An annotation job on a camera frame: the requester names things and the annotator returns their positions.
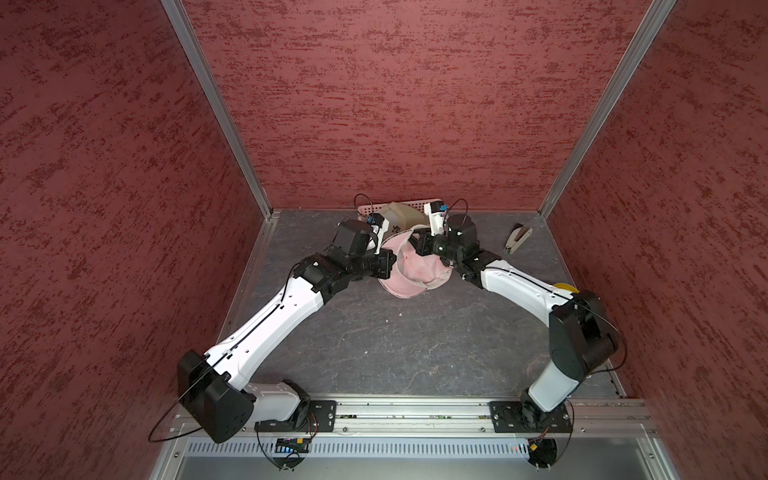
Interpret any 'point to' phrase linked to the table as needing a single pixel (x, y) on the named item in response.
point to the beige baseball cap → (401, 217)
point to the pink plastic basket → (372, 209)
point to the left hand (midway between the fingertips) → (392, 264)
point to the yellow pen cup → (566, 286)
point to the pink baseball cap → (414, 272)
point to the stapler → (517, 237)
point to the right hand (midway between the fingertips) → (406, 237)
